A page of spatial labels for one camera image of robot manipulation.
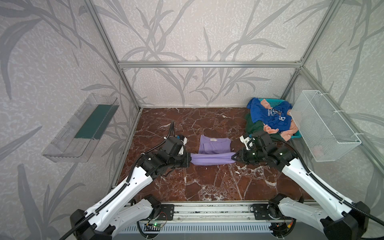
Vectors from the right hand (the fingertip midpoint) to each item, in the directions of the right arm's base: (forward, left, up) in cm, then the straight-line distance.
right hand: (232, 152), depth 74 cm
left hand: (-2, +19, +1) cm, 19 cm away
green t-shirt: (+23, -22, -9) cm, 33 cm away
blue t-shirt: (+31, -36, -11) cm, 49 cm away
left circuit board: (-29, +39, -20) cm, 52 cm away
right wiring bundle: (-30, -24, -22) cm, 44 cm away
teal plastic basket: (+49, -40, -13) cm, 65 cm away
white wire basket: (+1, -39, +14) cm, 41 cm away
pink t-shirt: (+16, -38, -9) cm, 42 cm away
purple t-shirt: (+10, +8, -17) cm, 22 cm away
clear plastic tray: (-2, +69, +14) cm, 70 cm away
